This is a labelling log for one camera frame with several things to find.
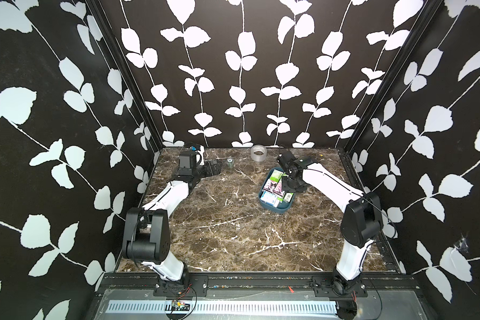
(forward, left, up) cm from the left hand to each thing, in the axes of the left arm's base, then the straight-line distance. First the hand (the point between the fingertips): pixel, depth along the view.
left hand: (215, 161), depth 90 cm
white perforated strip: (-54, -2, -18) cm, 57 cm away
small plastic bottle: (+10, -6, -14) cm, 18 cm away
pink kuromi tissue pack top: (-6, -26, -13) cm, 30 cm away
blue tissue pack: (-13, -25, -13) cm, 32 cm away
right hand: (-11, -33, -6) cm, 35 cm away
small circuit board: (-53, +13, -18) cm, 57 cm away
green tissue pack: (-13, -34, -13) cm, 39 cm away
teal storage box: (-16, -31, -16) cm, 39 cm away
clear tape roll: (+21, -23, -18) cm, 36 cm away
